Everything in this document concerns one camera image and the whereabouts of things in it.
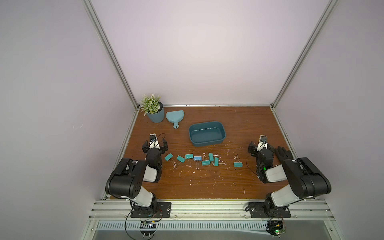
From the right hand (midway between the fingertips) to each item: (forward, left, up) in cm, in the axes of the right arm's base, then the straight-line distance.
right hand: (262, 140), depth 89 cm
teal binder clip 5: (-8, +31, -8) cm, 33 cm away
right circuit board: (-43, +2, -8) cm, 44 cm away
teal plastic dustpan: (+25, +59, -7) cm, 64 cm away
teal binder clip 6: (-11, +28, -7) cm, 31 cm away
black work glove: (-5, -13, -8) cm, 16 cm away
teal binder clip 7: (-12, +16, -8) cm, 21 cm away
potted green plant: (+19, +70, +8) cm, 73 cm away
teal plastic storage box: (+10, +34, -8) cm, 36 cm away
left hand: (-1, +65, +3) cm, 66 cm away
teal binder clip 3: (-9, +45, -7) cm, 46 cm away
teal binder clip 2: (-10, +51, -7) cm, 52 cm away
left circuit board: (-43, +64, -10) cm, 78 cm away
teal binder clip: (-10, +57, -6) cm, 58 cm away
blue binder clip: (-10, +40, -6) cm, 42 cm away
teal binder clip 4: (-11, +35, -8) cm, 38 cm away
